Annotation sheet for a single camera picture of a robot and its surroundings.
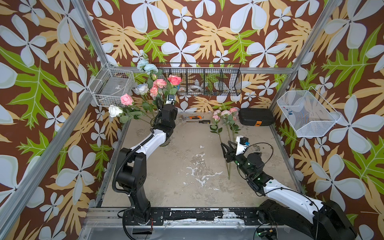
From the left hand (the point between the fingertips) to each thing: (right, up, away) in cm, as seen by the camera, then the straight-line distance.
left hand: (165, 103), depth 87 cm
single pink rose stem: (+32, -14, +20) cm, 41 cm away
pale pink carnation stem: (+43, -11, +21) cm, 49 cm away
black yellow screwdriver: (+23, -10, +27) cm, 37 cm away
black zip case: (+66, -6, +26) cm, 71 cm away
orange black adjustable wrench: (+16, -6, +31) cm, 35 cm away
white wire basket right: (+81, -6, -4) cm, 82 cm away
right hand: (+33, -22, -10) cm, 41 cm away
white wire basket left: (-32, +10, -1) cm, 34 cm away
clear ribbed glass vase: (+5, -17, -20) cm, 27 cm away
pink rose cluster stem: (+48, -3, +24) cm, 54 cm away
